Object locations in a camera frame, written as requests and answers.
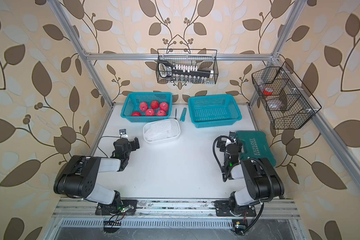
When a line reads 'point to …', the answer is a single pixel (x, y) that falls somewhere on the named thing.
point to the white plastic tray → (147, 124)
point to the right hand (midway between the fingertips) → (230, 137)
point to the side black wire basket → (286, 105)
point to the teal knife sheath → (182, 117)
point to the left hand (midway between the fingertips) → (125, 137)
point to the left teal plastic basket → (138, 107)
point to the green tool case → (256, 145)
